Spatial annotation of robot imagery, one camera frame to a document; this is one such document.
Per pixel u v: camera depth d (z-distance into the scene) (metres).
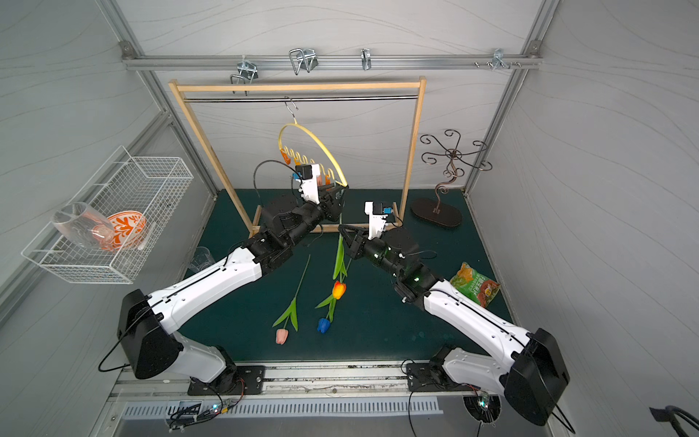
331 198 0.61
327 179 0.69
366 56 0.84
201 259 0.95
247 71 0.78
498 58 0.77
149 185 0.79
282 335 0.80
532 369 0.39
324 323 0.81
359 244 0.61
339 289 0.69
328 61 0.78
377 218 0.63
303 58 0.76
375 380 0.75
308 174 0.58
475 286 0.88
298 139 1.03
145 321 0.41
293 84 0.63
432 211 1.12
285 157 0.95
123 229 0.66
